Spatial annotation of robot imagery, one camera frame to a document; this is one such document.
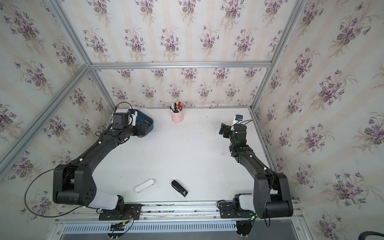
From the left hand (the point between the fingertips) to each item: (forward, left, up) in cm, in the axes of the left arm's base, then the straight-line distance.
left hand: (141, 127), depth 88 cm
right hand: (0, -54, +2) cm, 54 cm away
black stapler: (-31, -23, -12) cm, 40 cm away
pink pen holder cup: (+17, -20, -10) cm, 28 cm away
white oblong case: (-30, -6, -12) cm, 33 cm away
